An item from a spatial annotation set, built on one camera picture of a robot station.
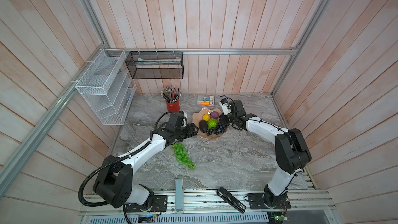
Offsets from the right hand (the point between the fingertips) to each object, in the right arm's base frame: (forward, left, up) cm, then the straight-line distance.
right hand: (219, 115), depth 95 cm
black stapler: (-44, -1, -5) cm, 44 cm away
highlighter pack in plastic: (+19, +8, -8) cm, 23 cm away
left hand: (-15, +15, +4) cm, 22 cm away
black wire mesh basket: (+31, +43, +16) cm, 55 cm away
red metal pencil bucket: (+8, +31, -2) cm, 32 cm away
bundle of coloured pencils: (+13, +32, +5) cm, 35 cm away
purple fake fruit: (+2, +3, -2) cm, 4 cm away
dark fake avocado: (-5, +10, -4) cm, 12 cm away
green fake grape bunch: (-24, +22, -6) cm, 33 cm away
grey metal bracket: (-44, +22, -8) cm, 50 cm away
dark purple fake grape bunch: (-8, 0, -3) cm, 9 cm away
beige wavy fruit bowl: (+3, +14, -5) cm, 15 cm away
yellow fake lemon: (+1, +9, -4) cm, 9 cm away
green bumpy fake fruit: (-4, +5, -3) cm, 7 cm away
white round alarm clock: (-9, -9, +19) cm, 23 cm away
